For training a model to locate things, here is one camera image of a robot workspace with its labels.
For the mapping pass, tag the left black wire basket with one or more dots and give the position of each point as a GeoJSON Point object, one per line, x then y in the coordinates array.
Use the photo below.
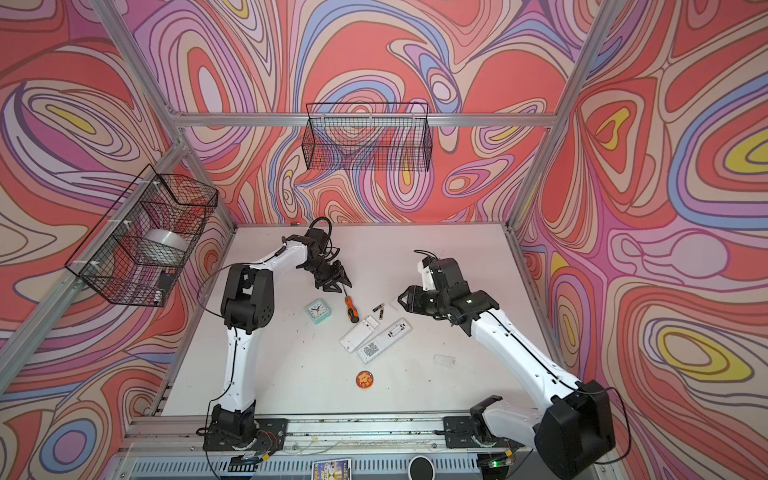
{"type": "Point", "coordinates": [159, 220]}

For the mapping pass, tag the orange black screwdriver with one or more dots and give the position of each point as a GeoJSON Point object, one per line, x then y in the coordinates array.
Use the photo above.
{"type": "Point", "coordinates": [351, 309]}

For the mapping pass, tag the white roll in basket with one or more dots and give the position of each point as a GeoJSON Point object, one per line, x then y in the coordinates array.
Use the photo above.
{"type": "Point", "coordinates": [163, 247]}

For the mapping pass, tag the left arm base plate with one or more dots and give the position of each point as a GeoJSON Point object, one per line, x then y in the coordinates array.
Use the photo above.
{"type": "Point", "coordinates": [265, 435]}

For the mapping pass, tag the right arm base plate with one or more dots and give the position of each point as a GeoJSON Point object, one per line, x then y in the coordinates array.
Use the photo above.
{"type": "Point", "coordinates": [464, 432]}

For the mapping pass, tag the red round badge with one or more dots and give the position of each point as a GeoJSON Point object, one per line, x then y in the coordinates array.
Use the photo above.
{"type": "Point", "coordinates": [364, 379]}

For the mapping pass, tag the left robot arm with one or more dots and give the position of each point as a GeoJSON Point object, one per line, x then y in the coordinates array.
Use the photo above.
{"type": "Point", "coordinates": [248, 305]}

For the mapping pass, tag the black wire basket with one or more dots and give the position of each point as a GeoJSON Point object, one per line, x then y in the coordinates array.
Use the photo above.
{"type": "Point", "coordinates": [367, 136]}
{"type": "Point", "coordinates": [159, 220]}

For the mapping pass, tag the long remote battery cover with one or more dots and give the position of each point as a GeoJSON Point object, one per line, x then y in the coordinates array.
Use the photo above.
{"type": "Point", "coordinates": [444, 360]}

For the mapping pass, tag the small white remote control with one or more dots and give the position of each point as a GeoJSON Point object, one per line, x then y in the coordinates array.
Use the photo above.
{"type": "Point", "coordinates": [357, 335]}

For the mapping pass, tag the long white remote control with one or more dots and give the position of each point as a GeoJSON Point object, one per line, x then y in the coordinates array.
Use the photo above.
{"type": "Point", "coordinates": [373, 348]}

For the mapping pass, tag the small black item in basket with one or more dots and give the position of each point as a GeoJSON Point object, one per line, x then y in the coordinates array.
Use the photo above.
{"type": "Point", "coordinates": [165, 282]}

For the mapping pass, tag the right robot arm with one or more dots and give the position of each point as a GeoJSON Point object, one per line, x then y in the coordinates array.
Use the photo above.
{"type": "Point", "coordinates": [571, 425]}

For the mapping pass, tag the black round cup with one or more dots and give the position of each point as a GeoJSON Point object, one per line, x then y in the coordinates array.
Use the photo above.
{"type": "Point", "coordinates": [421, 468]}

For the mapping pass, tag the mint green alarm clock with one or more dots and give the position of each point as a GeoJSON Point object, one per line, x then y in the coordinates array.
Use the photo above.
{"type": "Point", "coordinates": [318, 311]}

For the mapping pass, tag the back black wire basket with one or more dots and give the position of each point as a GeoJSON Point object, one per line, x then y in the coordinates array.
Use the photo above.
{"type": "Point", "coordinates": [367, 136]}

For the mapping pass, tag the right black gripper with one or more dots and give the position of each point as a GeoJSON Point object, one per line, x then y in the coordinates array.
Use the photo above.
{"type": "Point", "coordinates": [412, 300]}

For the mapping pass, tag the colourful printed card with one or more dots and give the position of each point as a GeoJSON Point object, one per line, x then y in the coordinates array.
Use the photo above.
{"type": "Point", "coordinates": [334, 469]}

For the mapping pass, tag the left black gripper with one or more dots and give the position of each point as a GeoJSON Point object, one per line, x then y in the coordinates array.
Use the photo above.
{"type": "Point", "coordinates": [337, 274]}

